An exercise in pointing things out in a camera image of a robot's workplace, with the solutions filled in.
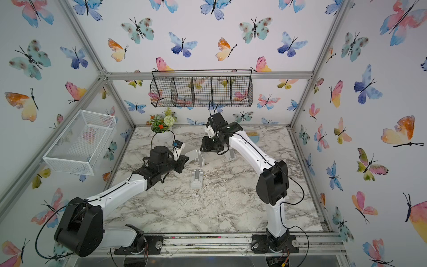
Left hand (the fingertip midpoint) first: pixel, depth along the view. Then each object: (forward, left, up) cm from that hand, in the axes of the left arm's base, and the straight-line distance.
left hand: (188, 155), depth 85 cm
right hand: (+1, -8, +5) cm, 10 cm away
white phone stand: (-6, -3, -14) cm, 15 cm away
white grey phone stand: (+2, -2, -3) cm, 5 cm away
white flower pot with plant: (+21, +19, -4) cm, 28 cm away
